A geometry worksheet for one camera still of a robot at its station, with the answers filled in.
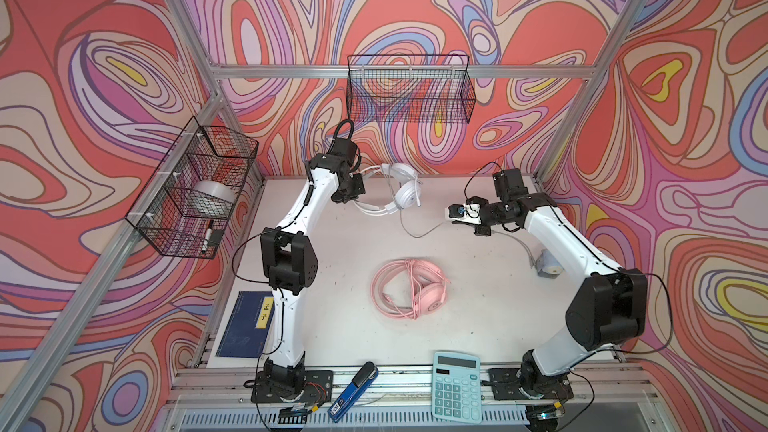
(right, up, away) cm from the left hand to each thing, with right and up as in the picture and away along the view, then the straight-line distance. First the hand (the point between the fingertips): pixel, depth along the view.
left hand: (360, 191), depth 94 cm
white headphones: (+15, -1, -9) cm, 18 cm away
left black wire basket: (-40, -4, -21) cm, 46 cm away
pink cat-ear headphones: (+20, -27, -13) cm, 36 cm away
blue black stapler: (+1, -49, -24) cm, 54 cm away
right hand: (+30, -9, -8) cm, 32 cm away
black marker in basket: (-36, -12, -21) cm, 43 cm away
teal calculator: (+26, -49, -22) cm, 59 cm away
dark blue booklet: (-31, -38, -11) cm, 50 cm away
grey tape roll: (-33, -3, -23) cm, 41 cm away
